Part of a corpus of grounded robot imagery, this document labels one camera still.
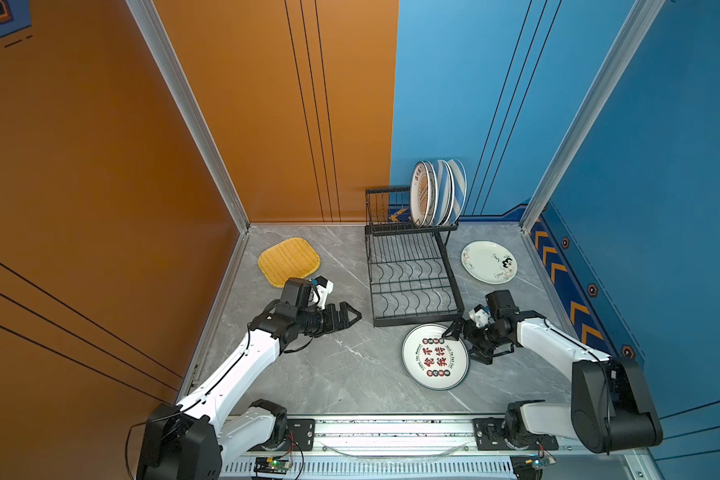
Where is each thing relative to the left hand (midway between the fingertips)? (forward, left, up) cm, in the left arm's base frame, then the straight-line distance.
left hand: (351, 317), depth 79 cm
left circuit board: (-31, +18, -15) cm, 39 cm away
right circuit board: (-31, -43, -14) cm, 55 cm away
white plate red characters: (-7, -23, -13) cm, 27 cm away
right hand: (-3, -29, -11) cm, 31 cm away
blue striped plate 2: (+30, -30, +20) cm, 47 cm away
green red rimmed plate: (+30, -27, +18) cm, 44 cm away
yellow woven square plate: (+30, +25, -13) cm, 41 cm away
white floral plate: (+30, -49, -13) cm, 59 cm away
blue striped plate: (+37, -25, +21) cm, 49 cm away
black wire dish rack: (+22, -20, -12) cm, 32 cm away
